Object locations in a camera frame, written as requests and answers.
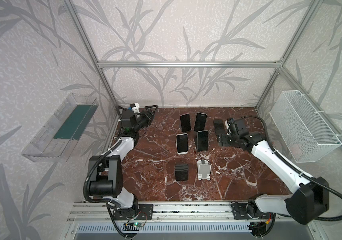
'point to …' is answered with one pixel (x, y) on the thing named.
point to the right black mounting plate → (239, 212)
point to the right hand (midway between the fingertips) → (224, 134)
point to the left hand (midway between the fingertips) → (158, 106)
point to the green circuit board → (138, 224)
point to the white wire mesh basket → (304, 134)
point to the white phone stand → (204, 169)
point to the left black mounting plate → (141, 212)
